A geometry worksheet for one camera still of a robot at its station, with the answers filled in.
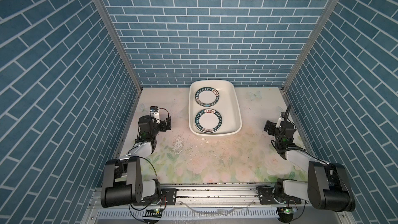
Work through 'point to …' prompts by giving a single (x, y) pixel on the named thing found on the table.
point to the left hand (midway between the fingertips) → (163, 116)
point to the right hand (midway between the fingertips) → (275, 120)
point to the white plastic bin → (227, 106)
